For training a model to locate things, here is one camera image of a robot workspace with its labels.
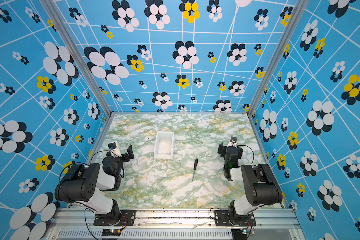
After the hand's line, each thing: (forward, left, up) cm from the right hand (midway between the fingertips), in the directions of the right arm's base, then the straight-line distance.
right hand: (232, 145), depth 93 cm
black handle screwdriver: (-10, +23, -5) cm, 25 cm away
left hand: (-3, +67, +3) cm, 67 cm away
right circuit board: (-45, +4, -7) cm, 46 cm away
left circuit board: (-45, +66, -9) cm, 80 cm away
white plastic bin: (+2, +44, -6) cm, 45 cm away
